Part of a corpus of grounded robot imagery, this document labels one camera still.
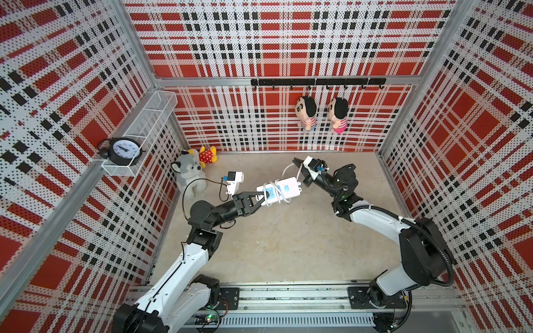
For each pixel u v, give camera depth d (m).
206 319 0.69
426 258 0.44
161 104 0.90
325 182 0.68
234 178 0.63
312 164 0.61
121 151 0.64
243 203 0.58
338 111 0.96
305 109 0.91
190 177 0.94
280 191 0.60
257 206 0.60
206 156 1.14
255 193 0.61
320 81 0.89
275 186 0.60
